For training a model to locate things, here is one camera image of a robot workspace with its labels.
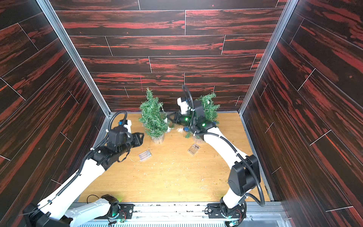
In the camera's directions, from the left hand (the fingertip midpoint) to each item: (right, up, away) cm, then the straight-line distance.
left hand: (143, 135), depth 76 cm
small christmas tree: (+5, +8, +4) cm, 11 cm away
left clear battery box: (-4, -15, +17) cm, 23 cm away
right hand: (+14, +11, 0) cm, 18 cm away
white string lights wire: (+14, +3, 0) cm, 14 cm away
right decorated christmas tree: (+37, +15, +2) cm, 40 cm away
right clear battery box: (+30, -11, +22) cm, 39 cm away
